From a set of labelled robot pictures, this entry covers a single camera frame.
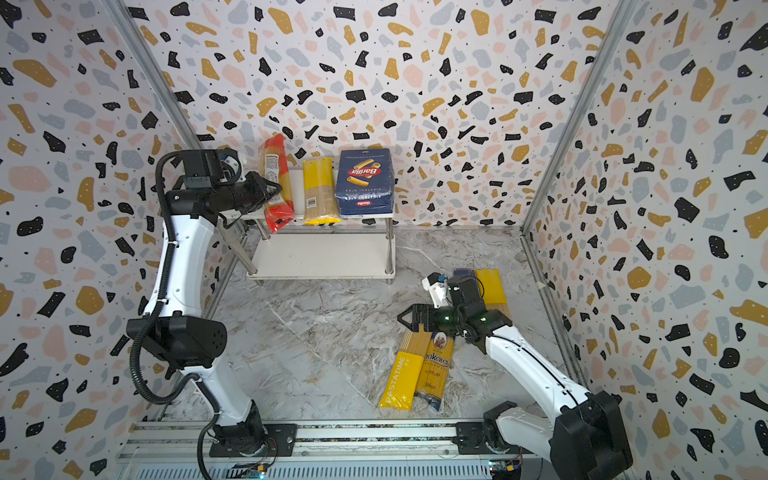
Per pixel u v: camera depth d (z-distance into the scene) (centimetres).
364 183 76
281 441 73
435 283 74
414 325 70
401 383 82
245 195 66
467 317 62
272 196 73
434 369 84
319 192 80
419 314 70
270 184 74
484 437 70
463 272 107
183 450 73
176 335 47
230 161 68
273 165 78
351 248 110
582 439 39
